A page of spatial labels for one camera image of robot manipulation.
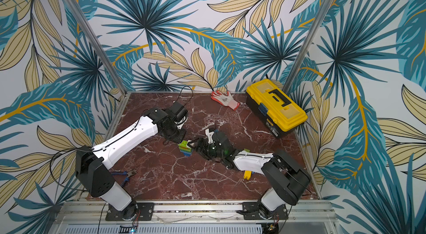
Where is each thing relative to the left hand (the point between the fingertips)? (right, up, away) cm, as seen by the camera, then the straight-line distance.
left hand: (178, 141), depth 79 cm
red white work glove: (+26, +21, +35) cm, 48 cm away
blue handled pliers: (-24, -17, +4) cm, 30 cm away
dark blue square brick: (+2, -9, +11) cm, 14 cm away
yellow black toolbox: (+50, +15, +11) cm, 54 cm away
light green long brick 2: (+3, -5, +4) cm, 7 cm away
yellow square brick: (+34, -17, +2) cm, 38 cm away
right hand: (+6, -4, +2) cm, 7 cm away
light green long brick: (+2, -2, +2) cm, 3 cm away
